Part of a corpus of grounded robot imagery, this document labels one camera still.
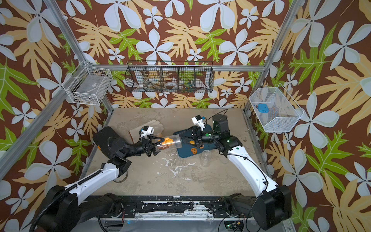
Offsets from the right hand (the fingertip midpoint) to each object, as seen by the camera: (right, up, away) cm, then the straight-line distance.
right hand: (182, 139), depth 66 cm
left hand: (-8, -2, 0) cm, 8 cm away
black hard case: (-56, -3, +31) cm, 64 cm away
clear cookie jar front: (-6, -1, -1) cm, 6 cm away
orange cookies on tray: (+7, -11, +30) cm, 33 cm away
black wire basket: (-9, +40, +32) cm, 52 cm away
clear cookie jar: (+15, -15, +25) cm, 32 cm away
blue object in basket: (+48, +16, +19) cm, 54 cm away
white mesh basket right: (+55, +16, +18) cm, 60 cm away
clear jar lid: (+26, -16, +26) cm, 40 cm away
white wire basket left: (-57, +31, +19) cm, 68 cm away
